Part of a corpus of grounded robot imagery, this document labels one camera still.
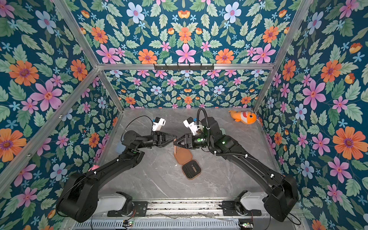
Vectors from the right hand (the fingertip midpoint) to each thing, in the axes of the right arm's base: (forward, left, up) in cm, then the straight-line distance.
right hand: (179, 140), depth 66 cm
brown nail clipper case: (-2, -4, -29) cm, 29 cm away
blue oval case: (+11, +45, -28) cm, 54 cm away
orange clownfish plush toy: (+35, -44, -22) cm, 60 cm away
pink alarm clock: (-7, +48, -18) cm, 51 cm away
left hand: (-1, +2, +1) cm, 3 cm away
